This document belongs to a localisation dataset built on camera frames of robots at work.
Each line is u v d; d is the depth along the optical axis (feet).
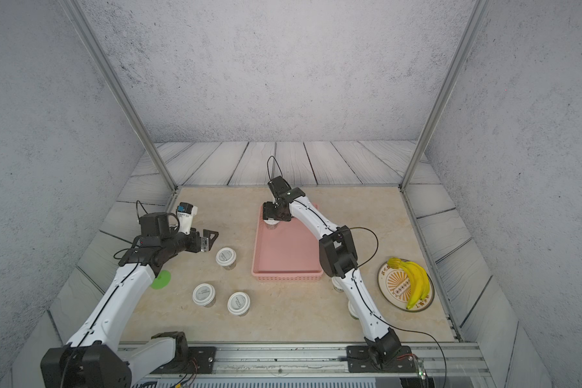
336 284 2.67
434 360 2.44
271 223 3.24
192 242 2.33
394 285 2.90
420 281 2.71
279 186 2.75
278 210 2.59
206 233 2.42
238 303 2.59
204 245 2.38
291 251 3.21
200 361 2.40
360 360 2.28
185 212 2.30
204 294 2.64
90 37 2.44
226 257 2.92
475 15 2.33
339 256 2.12
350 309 2.52
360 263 2.09
